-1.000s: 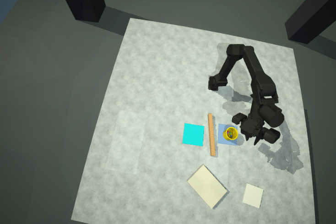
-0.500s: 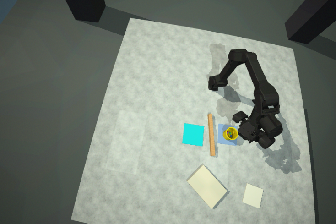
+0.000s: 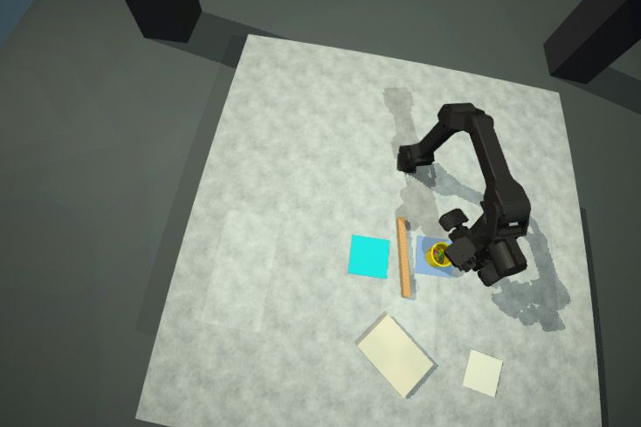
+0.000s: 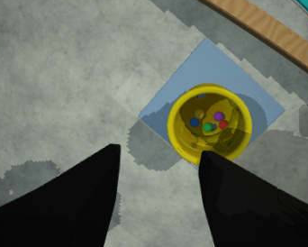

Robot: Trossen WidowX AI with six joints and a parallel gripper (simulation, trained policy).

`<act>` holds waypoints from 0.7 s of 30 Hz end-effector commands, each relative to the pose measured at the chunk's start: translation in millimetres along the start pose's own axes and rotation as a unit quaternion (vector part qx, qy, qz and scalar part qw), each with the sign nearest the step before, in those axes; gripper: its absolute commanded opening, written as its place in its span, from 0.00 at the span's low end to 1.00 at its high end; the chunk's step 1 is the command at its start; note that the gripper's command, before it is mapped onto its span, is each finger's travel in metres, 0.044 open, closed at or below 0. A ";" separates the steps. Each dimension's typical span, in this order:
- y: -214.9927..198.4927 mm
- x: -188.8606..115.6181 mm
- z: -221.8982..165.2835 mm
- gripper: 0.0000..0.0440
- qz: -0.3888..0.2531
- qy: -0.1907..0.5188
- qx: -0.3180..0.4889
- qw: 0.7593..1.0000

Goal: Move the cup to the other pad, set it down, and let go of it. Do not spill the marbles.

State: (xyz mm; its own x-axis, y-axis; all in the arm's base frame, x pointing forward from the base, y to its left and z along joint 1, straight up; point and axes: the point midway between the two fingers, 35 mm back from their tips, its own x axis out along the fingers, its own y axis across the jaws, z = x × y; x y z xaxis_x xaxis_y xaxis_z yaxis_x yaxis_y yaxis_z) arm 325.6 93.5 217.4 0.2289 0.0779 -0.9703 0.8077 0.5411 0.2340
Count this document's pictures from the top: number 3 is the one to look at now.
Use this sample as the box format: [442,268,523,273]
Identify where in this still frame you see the orange wooden plank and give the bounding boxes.
[396,217,411,297]

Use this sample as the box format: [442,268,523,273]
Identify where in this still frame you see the cream flat rectangular pad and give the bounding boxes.
[355,314,433,398]

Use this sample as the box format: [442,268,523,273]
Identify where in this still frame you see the yellow cup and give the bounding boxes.
[425,242,451,267]

